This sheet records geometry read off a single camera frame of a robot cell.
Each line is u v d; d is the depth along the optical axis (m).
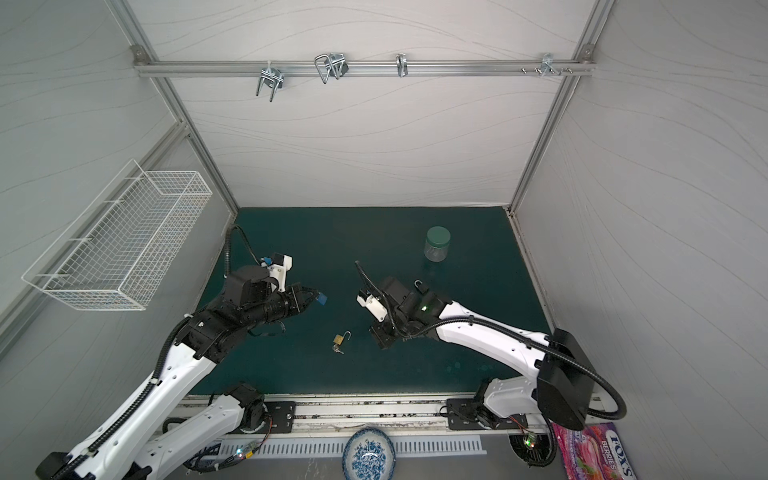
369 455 0.68
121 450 0.39
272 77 0.79
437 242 0.99
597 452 0.68
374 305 0.70
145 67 0.77
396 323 0.58
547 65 0.76
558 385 0.41
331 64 0.77
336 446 0.70
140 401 0.41
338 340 0.86
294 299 0.61
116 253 0.68
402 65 0.78
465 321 0.50
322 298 0.73
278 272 0.65
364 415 0.75
